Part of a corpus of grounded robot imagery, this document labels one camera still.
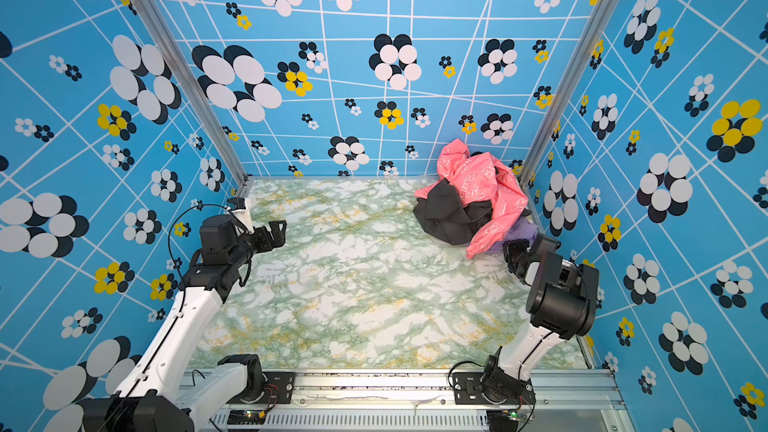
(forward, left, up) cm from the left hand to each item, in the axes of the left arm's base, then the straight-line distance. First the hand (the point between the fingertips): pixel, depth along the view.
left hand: (271, 223), depth 80 cm
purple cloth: (+9, -75, -15) cm, 77 cm away
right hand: (+7, -71, -18) cm, 73 cm away
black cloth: (+16, -50, -16) cm, 55 cm away
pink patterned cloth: (+21, -61, -3) cm, 65 cm away
